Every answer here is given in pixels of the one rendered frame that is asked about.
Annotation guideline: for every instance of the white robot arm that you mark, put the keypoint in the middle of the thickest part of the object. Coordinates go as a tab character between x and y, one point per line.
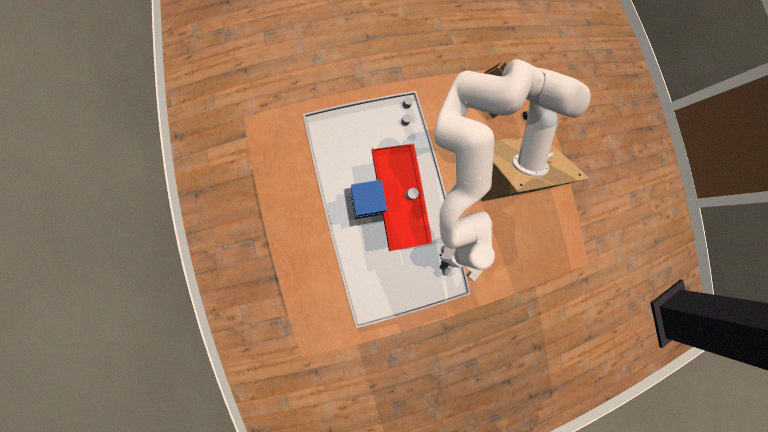
473	144

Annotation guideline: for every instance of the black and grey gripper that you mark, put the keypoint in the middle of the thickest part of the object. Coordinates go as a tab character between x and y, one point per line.
448	259

